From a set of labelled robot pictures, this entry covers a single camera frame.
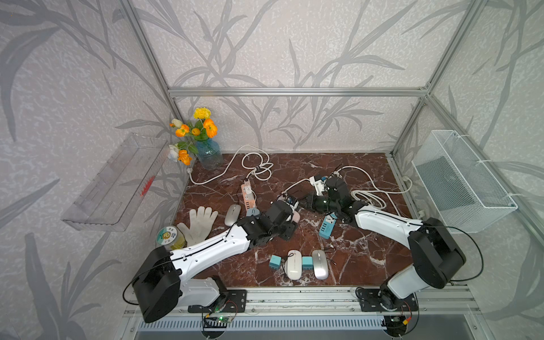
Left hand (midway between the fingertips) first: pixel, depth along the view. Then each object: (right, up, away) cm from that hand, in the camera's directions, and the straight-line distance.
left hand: (292, 224), depth 80 cm
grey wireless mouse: (-27, +1, +14) cm, 30 cm away
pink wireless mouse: (+1, +3, -1) cm, 4 cm away
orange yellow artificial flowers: (-40, +39, +10) cm, 56 cm away
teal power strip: (+15, -3, +10) cm, 19 cm away
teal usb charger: (-7, -15, +1) cm, 16 cm away
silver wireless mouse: (+11, -16, 0) cm, 19 cm away
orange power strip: (-20, +9, +14) cm, 26 cm away
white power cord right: (+38, +8, +20) cm, 44 cm away
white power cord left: (-20, +20, +31) cm, 42 cm away
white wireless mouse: (0, -15, -1) cm, 15 cm away
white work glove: (-41, -4, +13) cm, 43 cm away
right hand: (+1, +9, +2) cm, 9 cm away
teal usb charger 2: (+6, -15, +1) cm, 17 cm away
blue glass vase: (-41, +29, +25) cm, 56 cm away
